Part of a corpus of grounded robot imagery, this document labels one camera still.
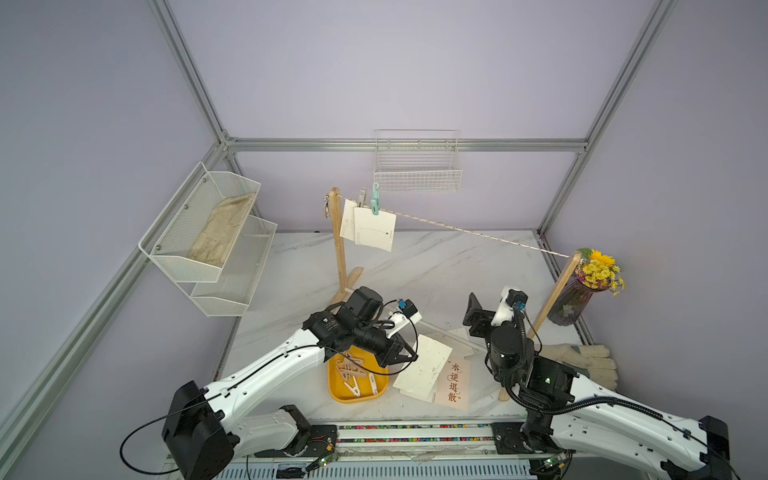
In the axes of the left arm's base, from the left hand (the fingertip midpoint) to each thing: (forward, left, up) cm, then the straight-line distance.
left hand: (410, 360), depth 69 cm
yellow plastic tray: (+2, +15, -16) cm, 22 cm away
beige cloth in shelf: (+32, +51, +12) cm, 61 cm away
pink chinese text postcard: (0, -13, -17) cm, 22 cm away
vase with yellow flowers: (+22, -50, +6) cm, 55 cm away
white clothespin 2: (0, +10, -16) cm, 19 cm away
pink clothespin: (+4, +16, -16) cm, 24 cm away
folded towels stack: (+7, -56, -18) cm, 59 cm away
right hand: (+13, -19, +5) cm, 23 cm away
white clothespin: (-2, +14, -16) cm, 22 cm away
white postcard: (-6, -4, -6) cm, 9 cm away
